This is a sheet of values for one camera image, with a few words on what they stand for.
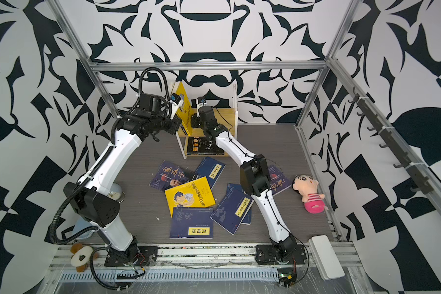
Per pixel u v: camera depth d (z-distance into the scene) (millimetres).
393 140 552
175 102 673
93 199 425
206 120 744
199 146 1046
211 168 991
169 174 963
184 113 842
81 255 714
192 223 819
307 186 863
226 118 863
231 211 850
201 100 826
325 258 701
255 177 616
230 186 932
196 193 891
